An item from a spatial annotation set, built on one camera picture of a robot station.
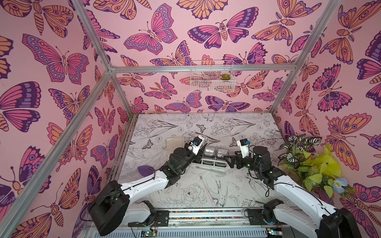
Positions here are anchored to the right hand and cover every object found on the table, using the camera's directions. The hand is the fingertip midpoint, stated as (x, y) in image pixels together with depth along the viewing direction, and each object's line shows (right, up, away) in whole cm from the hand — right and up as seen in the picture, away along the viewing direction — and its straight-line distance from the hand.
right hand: (231, 153), depth 82 cm
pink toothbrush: (-13, -22, 0) cm, 25 cm away
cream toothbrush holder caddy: (-8, -8, +10) cm, 15 cm away
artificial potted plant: (+28, -1, -12) cm, 31 cm away
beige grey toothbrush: (-10, -11, +8) cm, 17 cm away
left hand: (-15, +8, -6) cm, 18 cm away
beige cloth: (-35, +3, +21) cm, 41 cm away
